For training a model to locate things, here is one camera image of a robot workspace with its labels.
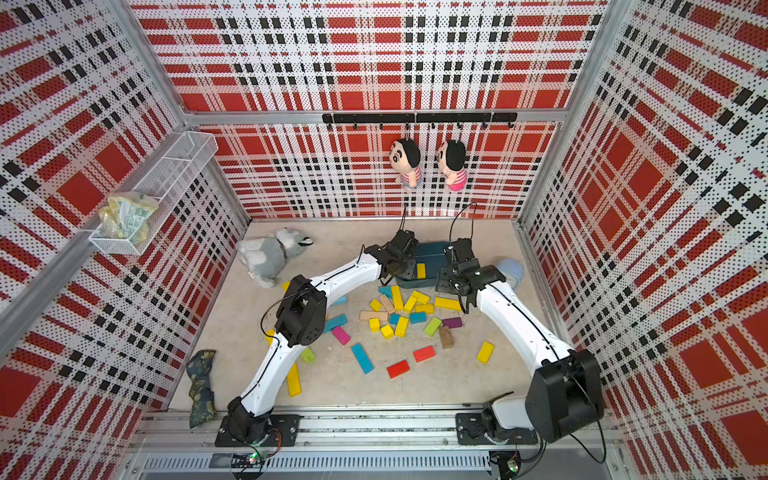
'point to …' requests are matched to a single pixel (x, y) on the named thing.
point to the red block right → (424, 354)
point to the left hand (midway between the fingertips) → (411, 264)
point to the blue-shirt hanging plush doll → (404, 156)
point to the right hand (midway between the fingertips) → (455, 279)
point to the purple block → (452, 322)
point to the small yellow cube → (387, 332)
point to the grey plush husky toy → (264, 258)
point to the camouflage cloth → (201, 394)
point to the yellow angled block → (396, 292)
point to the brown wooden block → (446, 337)
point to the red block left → (397, 369)
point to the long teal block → (362, 358)
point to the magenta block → (341, 335)
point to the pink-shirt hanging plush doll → (451, 158)
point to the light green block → (432, 327)
